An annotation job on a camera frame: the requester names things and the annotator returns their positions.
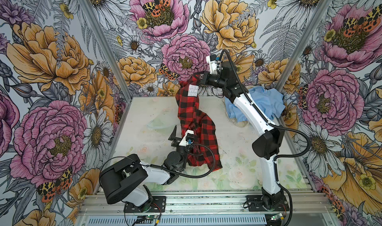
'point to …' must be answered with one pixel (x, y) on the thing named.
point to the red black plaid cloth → (193, 118)
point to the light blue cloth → (267, 102)
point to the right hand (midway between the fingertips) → (193, 78)
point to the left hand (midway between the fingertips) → (184, 130)
